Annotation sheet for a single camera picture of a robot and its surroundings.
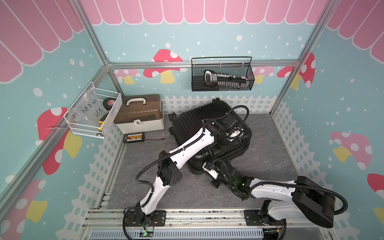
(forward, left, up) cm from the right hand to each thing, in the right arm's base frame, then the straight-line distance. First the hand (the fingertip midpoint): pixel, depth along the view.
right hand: (205, 172), depth 82 cm
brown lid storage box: (+34, +40, +13) cm, 55 cm away
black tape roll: (+28, +52, +27) cm, 65 cm away
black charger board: (+29, +50, -5) cm, 58 cm away
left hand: (+10, -12, +10) cm, 19 cm away
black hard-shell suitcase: (+24, +11, +14) cm, 30 cm away
